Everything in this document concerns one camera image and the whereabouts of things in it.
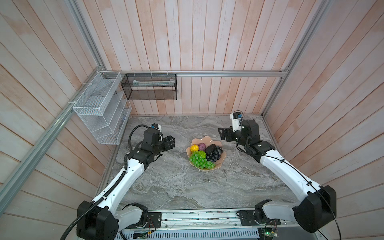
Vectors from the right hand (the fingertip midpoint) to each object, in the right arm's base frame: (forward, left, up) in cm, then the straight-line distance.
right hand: (223, 127), depth 80 cm
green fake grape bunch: (-13, +12, -17) cm, 24 cm away
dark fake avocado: (-2, +6, -20) cm, 20 cm away
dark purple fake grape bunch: (-8, +3, -17) cm, 19 cm away
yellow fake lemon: (-3, +16, -17) cm, 24 cm away
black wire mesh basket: (+36, +48, +1) cm, 60 cm away
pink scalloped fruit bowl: (+5, +15, -21) cm, 26 cm away
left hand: (-8, +29, -5) cm, 31 cm away
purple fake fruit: (-1, +11, -19) cm, 22 cm away
